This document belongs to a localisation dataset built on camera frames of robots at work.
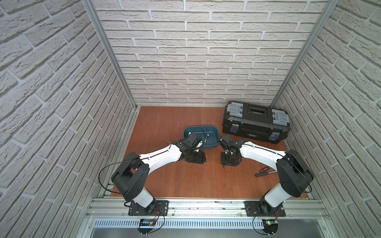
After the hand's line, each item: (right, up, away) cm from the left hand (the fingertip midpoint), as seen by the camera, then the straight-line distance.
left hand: (204, 158), depth 84 cm
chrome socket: (+3, +12, +16) cm, 20 cm away
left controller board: (-30, -30, -13) cm, 44 cm away
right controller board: (+31, -29, -15) cm, 45 cm away
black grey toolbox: (+32, +22, +6) cm, 40 cm away
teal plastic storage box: (+4, +12, +17) cm, 22 cm away
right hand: (+13, -4, +4) cm, 14 cm away
